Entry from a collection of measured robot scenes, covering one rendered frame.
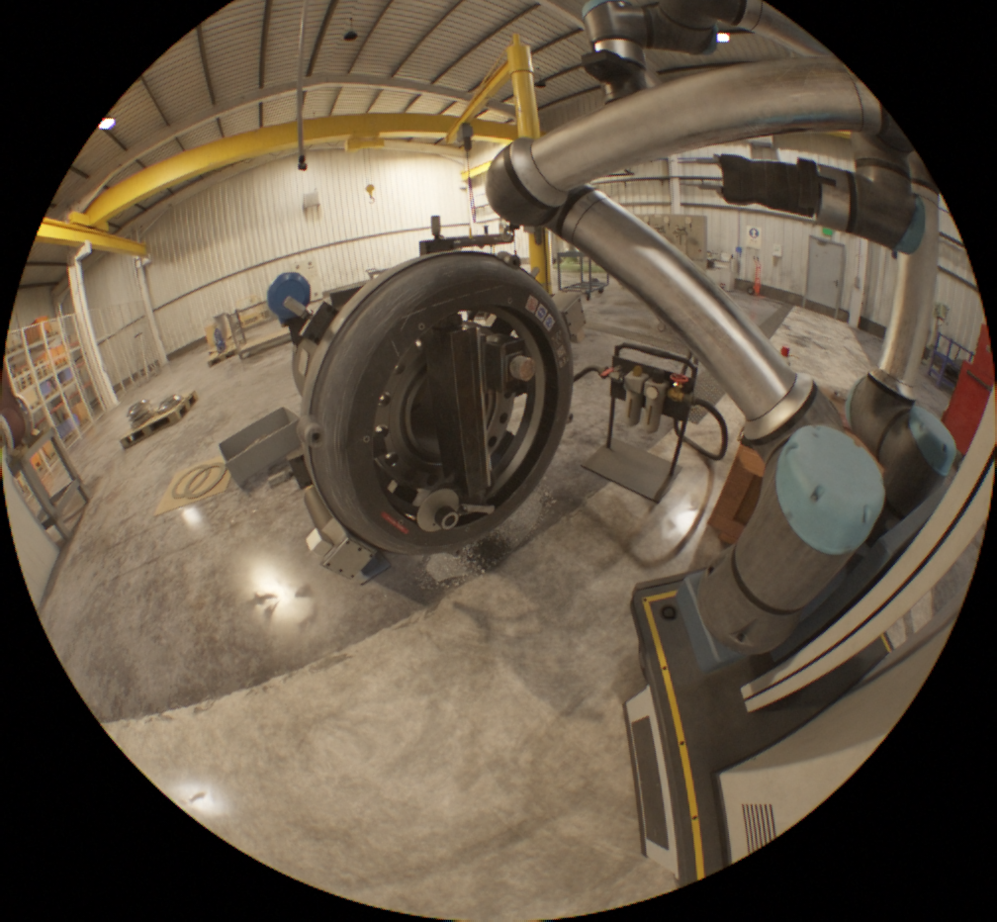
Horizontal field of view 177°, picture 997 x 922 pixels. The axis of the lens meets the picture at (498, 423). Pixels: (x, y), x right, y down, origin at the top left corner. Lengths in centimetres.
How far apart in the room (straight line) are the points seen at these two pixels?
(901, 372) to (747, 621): 63
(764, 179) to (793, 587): 50
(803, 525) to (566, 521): 105
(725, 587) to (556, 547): 83
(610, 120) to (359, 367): 49
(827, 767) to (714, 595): 31
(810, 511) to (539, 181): 48
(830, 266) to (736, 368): 1050
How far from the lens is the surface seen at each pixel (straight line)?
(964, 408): 389
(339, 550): 73
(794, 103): 40
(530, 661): 102
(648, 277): 50
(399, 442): 76
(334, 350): 56
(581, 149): 42
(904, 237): 54
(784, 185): 51
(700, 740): 73
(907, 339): 88
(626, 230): 52
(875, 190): 53
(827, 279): 1093
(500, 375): 61
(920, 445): 79
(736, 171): 53
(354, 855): 115
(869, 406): 89
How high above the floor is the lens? 98
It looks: 31 degrees down
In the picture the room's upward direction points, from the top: 6 degrees counter-clockwise
